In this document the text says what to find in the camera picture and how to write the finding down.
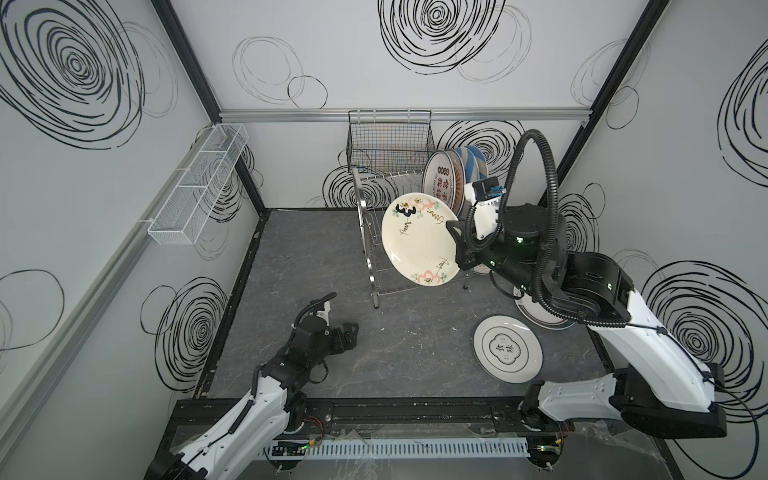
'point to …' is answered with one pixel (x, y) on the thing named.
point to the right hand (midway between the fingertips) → (446, 223)
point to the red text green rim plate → (439, 177)
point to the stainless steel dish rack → (373, 194)
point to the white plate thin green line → (508, 348)
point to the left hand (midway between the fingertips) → (349, 328)
